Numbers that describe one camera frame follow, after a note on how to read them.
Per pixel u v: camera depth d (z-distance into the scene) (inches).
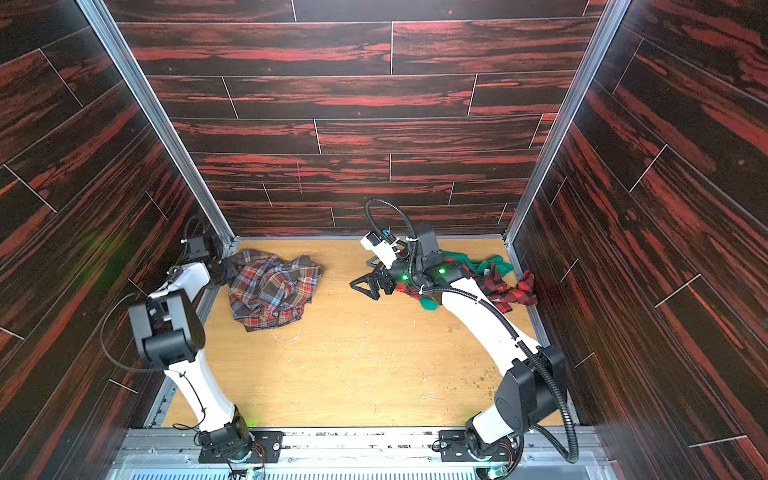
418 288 22.4
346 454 28.3
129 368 20.0
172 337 22.2
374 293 25.9
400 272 25.6
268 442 29.1
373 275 25.6
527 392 16.2
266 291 36.6
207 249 30.9
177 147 35.8
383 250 25.5
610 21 26.5
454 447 28.9
